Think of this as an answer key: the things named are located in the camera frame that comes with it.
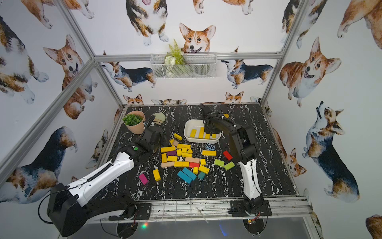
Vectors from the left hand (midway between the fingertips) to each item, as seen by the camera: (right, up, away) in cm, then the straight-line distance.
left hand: (166, 132), depth 81 cm
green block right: (+36, -20, +7) cm, 42 cm away
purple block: (+1, -14, +12) cm, 19 cm away
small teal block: (+19, -24, +3) cm, 31 cm away
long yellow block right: (+24, -14, +12) cm, 30 cm away
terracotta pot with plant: (-24, +6, +15) cm, 29 cm away
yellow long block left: (-3, -12, +16) cm, 21 cm away
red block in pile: (+14, -20, +8) cm, 26 cm away
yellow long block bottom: (+8, -19, +7) cm, 22 cm away
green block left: (+30, -19, +9) cm, 37 cm away
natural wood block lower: (-1, -19, +7) cm, 21 cm away
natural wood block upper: (+14, -18, +10) cm, 24 cm away
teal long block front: (+10, -25, +3) cm, 27 cm away
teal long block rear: (+12, -24, +5) cm, 27 cm away
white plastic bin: (+15, -2, +22) cm, 27 cm away
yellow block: (-6, -24, +3) cm, 25 cm away
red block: (+35, -15, +12) cm, 40 cm away
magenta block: (-14, -27, +4) cm, 30 cm away
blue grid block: (+25, -11, +14) cm, 31 cm away
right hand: (+25, +1, +19) cm, 32 cm away
